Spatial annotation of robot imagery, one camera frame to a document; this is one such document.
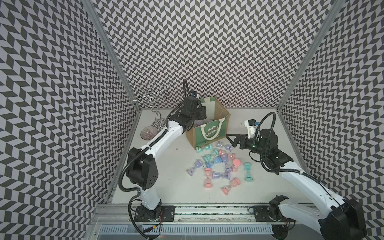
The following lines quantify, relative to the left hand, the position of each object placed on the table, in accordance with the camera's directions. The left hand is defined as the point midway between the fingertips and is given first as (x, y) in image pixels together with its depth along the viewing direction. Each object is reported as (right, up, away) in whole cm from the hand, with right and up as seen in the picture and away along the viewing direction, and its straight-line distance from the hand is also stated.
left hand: (201, 110), depth 85 cm
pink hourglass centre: (+14, -26, +9) cm, 31 cm away
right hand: (+15, -15, -9) cm, 23 cm away
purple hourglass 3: (+9, -37, -2) cm, 38 cm away
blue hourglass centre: (+10, -30, +5) cm, 32 cm away
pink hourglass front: (+17, -40, -4) cm, 44 cm away
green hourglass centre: (+4, -29, +4) cm, 29 cm away
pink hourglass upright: (+20, -30, -2) cm, 36 cm away
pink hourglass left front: (+3, -41, -4) cm, 41 cm away
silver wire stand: (-40, +16, +29) cm, 52 cm away
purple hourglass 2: (-6, -35, 0) cm, 35 cm away
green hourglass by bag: (+5, -23, +9) cm, 25 cm away
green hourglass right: (+26, -37, -2) cm, 46 cm away
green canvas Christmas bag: (+3, -12, +2) cm, 13 cm away
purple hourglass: (-1, -7, -9) cm, 12 cm away
